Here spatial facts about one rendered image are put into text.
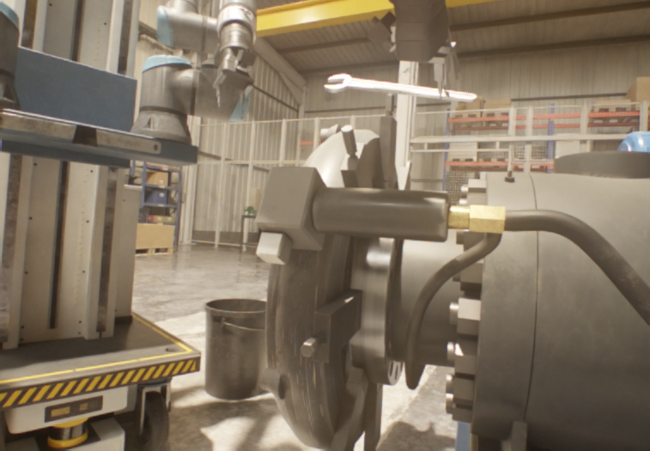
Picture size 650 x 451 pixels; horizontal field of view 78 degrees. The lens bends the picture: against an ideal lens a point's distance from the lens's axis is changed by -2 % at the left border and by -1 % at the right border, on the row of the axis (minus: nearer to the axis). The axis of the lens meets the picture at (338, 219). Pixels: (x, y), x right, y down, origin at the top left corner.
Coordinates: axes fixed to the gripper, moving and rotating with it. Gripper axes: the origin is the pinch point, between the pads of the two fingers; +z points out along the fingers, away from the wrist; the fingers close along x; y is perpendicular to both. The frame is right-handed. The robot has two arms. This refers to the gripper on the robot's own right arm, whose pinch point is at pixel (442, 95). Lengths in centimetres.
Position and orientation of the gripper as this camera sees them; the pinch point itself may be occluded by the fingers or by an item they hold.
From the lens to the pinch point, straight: 59.3
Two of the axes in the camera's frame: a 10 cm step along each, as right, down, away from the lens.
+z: 1.9, 6.8, 7.1
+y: -8.5, -2.5, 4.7
